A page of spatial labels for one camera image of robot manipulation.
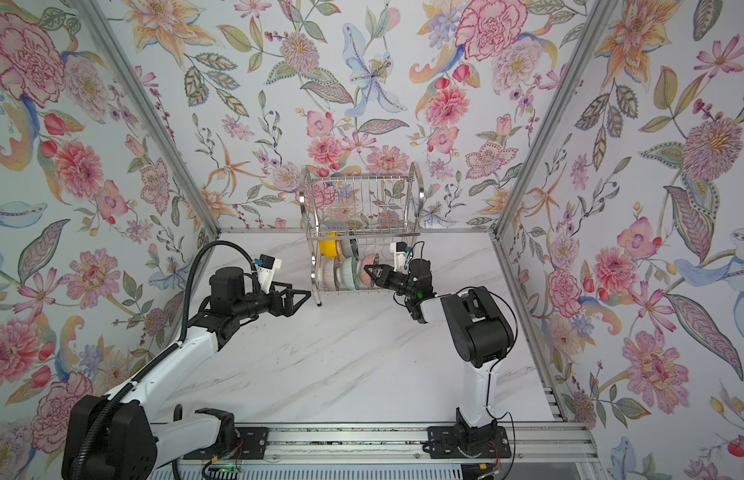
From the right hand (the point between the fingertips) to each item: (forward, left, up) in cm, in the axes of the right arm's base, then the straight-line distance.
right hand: (365, 267), depth 92 cm
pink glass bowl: (-2, +11, -2) cm, 12 cm away
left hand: (-14, +16, +6) cm, 22 cm away
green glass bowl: (-1, +6, -2) cm, 6 cm away
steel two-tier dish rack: (+32, +7, -11) cm, 35 cm away
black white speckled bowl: (-2, 0, -2) cm, 3 cm away
